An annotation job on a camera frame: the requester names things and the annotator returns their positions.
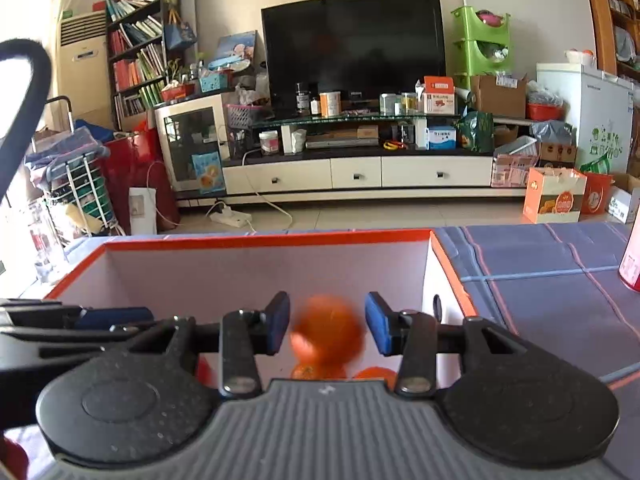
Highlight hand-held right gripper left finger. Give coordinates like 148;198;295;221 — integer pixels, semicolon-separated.
112;291;291;397

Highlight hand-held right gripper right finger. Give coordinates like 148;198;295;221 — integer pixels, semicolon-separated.
365;291;543;396

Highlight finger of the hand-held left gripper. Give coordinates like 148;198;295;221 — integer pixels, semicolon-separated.
0;300;155;330
0;321;171;378

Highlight orange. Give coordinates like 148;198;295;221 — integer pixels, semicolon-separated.
352;366;399;391
292;362;347;381
291;294;367;366

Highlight orange cardboard box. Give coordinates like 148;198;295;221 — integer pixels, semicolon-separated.
45;229;481;391

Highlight clear plastic bottle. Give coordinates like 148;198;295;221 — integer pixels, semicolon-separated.
27;205;67;282

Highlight white paper bag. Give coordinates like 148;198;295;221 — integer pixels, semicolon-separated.
129;187;158;236

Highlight white power strip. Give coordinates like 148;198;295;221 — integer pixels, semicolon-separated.
209;210;253;228

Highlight red round object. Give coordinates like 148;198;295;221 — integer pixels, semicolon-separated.
0;435;29;480

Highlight red shopping bag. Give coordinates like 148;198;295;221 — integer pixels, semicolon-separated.
102;130;181;233

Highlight white TV stand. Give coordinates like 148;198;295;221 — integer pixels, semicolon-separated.
222;115;501;206

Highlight blue snack bag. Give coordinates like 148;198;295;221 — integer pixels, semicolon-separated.
192;151;227;195

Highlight plaid blue tablecloth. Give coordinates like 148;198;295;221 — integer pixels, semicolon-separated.
432;220;640;480

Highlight blue and white carton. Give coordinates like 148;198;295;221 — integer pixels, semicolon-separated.
427;126;457;150

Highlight white glass-door cabinet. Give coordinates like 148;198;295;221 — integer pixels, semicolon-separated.
154;92;231;193

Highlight pink printed carton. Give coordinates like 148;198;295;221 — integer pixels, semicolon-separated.
492;155;538;188

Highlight pink plastic basket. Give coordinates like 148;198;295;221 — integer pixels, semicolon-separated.
225;104;263;128

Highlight green foil bag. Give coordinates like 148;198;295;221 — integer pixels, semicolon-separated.
459;111;495;153

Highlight orange gift bag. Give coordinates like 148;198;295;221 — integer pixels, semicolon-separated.
580;172;614;218
522;166;588;225

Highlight red planter box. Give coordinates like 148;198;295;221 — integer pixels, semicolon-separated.
160;84;196;102

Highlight red and white carton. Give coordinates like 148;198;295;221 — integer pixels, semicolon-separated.
424;76;457;116

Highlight white floor air conditioner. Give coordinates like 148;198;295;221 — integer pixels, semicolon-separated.
57;10;112;131

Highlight blue plastic basket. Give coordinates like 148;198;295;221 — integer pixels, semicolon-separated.
200;71;233;93

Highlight open brown cardboard box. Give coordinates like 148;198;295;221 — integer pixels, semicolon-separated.
470;74;528;120

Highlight red can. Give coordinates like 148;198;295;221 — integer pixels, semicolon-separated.
618;237;640;292

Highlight dark bookshelf with books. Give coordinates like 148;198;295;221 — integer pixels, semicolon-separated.
100;0;196;131

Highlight cartoon picture board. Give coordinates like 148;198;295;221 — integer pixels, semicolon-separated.
215;30;258;71

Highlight black television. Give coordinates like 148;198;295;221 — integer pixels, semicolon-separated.
261;0;447;111

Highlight white chest freezer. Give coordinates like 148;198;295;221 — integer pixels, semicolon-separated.
536;62;633;176

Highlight green plastic bins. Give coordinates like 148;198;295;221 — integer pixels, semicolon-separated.
451;5;516;91

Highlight wooden shelf unit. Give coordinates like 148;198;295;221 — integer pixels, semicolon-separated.
582;0;640;91

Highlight wire shopping trolley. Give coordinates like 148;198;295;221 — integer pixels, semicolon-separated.
25;95;118;241

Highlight black cable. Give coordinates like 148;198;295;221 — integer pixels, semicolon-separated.
0;37;53;201

